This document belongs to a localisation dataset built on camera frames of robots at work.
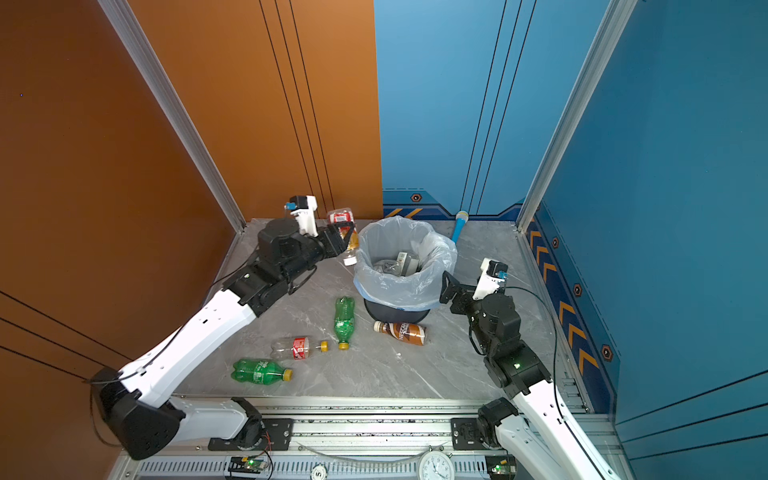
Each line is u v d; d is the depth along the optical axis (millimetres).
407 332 849
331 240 600
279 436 739
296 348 826
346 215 669
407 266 947
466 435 725
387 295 765
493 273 581
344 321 884
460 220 1195
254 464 700
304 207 607
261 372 786
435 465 667
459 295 625
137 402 389
